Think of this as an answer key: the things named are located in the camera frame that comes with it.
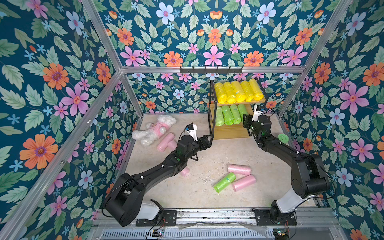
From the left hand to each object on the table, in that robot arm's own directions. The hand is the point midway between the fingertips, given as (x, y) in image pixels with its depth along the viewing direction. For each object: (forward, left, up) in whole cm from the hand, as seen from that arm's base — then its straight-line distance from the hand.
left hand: (211, 136), depth 79 cm
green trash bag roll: (+14, -7, -2) cm, 16 cm away
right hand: (+15, -24, 0) cm, 28 cm away
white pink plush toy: (+17, +36, -13) cm, 43 cm away
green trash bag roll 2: (+14, -12, -1) cm, 18 cm away
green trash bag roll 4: (+20, -22, -2) cm, 30 cm away
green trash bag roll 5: (-19, -6, -19) cm, 27 cm away
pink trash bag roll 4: (-19, -17, -20) cm, 33 cm away
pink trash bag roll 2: (-11, +16, -19) cm, 27 cm away
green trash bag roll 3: (+17, -17, -1) cm, 24 cm away
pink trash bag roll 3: (-12, -16, -19) cm, 27 cm away
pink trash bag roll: (+10, +30, -19) cm, 37 cm away
